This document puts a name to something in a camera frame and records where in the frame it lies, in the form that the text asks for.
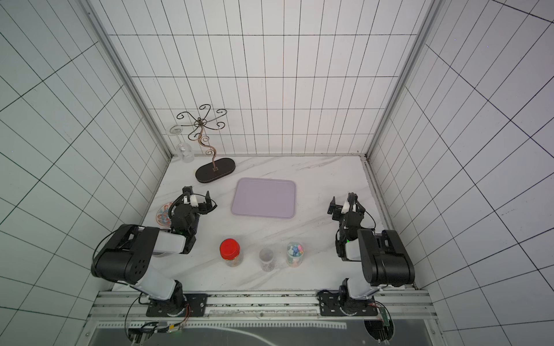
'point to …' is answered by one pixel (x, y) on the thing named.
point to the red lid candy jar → (229, 249)
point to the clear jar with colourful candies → (294, 256)
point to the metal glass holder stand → (221, 169)
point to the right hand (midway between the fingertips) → (350, 197)
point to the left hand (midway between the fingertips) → (198, 194)
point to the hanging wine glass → (184, 148)
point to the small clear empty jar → (267, 259)
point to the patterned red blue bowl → (162, 215)
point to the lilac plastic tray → (265, 197)
